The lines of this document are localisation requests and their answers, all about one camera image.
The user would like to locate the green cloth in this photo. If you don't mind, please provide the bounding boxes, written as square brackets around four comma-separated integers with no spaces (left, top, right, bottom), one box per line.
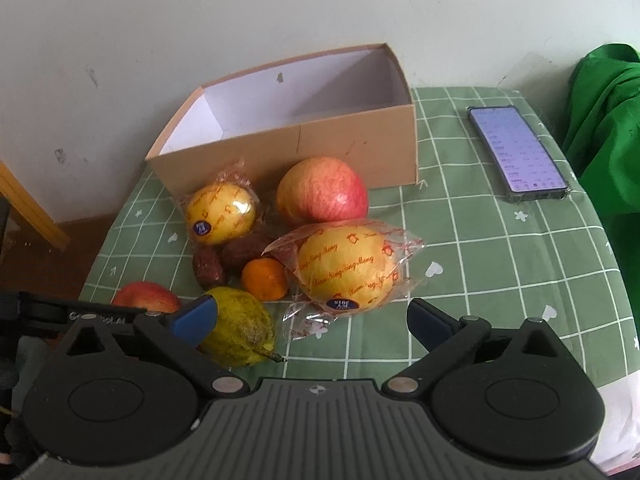
[559,44,639,311]

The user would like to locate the right red date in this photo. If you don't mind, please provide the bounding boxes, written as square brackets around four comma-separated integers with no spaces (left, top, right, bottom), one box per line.
[219,232,273,275]

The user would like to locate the left red date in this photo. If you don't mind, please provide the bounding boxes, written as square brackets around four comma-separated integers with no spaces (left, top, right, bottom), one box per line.
[192,244,227,290]

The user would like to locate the brown cardboard box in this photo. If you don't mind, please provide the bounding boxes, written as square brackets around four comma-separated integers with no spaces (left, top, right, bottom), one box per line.
[145,44,419,198]

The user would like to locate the red apple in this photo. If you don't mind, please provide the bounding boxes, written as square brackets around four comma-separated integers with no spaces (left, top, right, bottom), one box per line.
[276,156,369,226]
[112,281,181,313]

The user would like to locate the green yellow pear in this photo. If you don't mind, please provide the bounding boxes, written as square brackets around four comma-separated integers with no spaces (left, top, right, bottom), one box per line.
[200,286,284,368]

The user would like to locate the red date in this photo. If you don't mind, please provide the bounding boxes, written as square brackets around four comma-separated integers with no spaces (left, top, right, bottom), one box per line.
[219,232,273,275]
[192,244,227,290]

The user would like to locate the small orange tangerine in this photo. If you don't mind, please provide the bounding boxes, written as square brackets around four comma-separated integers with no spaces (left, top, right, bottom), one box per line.
[241,258,288,301]

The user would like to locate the smartphone with lit screen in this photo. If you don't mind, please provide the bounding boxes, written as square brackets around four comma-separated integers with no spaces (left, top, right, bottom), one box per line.
[468,105,570,203]

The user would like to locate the yellow wooden furniture edge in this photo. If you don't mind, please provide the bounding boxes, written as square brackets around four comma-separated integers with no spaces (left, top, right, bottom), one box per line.
[0,162,70,252]

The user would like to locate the yellow lemon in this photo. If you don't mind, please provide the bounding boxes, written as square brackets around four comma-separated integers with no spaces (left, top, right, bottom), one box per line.
[175,158,265,246]
[264,218,425,340]

